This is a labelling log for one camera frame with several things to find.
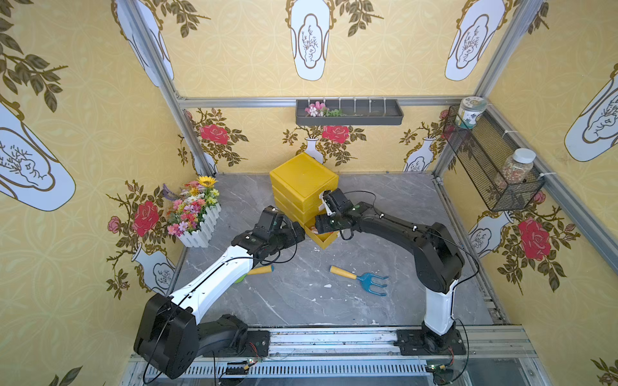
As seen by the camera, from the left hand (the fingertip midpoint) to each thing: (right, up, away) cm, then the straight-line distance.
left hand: (287, 233), depth 85 cm
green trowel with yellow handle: (-9, -14, +3) cm, 17 cm away
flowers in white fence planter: (-34, +7, +3) cm, 35 cm away
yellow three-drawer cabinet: (+3, +17, +3) cm, 17 cm away
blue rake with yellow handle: (+28, -17, +3) cm, 33 cm away
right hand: (+15, +5, +10) cm, 19 cm away
